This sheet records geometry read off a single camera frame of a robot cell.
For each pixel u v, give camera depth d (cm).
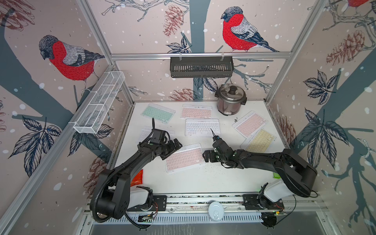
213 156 79
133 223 68
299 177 43
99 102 78
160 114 113
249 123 107
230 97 100
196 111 114
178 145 80
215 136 82
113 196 41
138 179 80
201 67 104
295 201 70
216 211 66
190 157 90
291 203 72
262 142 95
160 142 71
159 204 73
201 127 103
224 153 68
